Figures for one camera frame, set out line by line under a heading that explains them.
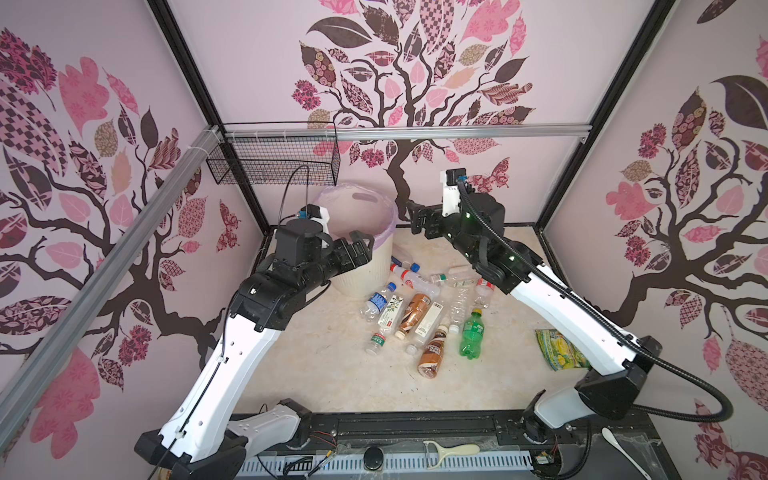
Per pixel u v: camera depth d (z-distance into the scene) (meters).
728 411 0.37
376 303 0.92
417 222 0.59
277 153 0.95
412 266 1.04
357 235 0.54
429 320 0.89
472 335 0.85
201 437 0.35
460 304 0.95
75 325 0.48
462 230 0.51
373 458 0.62
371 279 0.90
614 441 0.72
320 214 0.56
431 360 0.81
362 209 0.94
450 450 0.70
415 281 0.98
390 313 0.90
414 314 0.90
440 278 1.00
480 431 0.75
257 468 0.70
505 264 0.47
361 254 0.55
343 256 0.54
